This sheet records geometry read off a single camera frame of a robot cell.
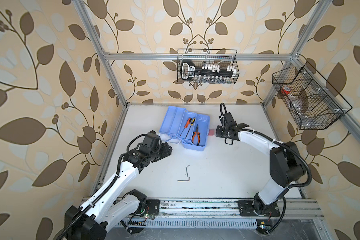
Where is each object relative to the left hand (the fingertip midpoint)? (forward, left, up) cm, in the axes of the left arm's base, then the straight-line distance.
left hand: (170, 149), depth 78 cm
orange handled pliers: (+20, -14, -15) cm, 28 cm away
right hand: (+16, -29, -8) cm, 34 cm away
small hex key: (-6, -9, -17) cm, 20 cm away
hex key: (-11, -8, -17) cm, 21 cm away
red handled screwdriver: (+25, -9, -7) cm, 27 cm away
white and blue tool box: (+19, -4, -4) cm, 20 cm away
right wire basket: (+17, -71, +19) cm, 75 cm away
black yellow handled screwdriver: (+23, -12, -8) cm, 27 cm away
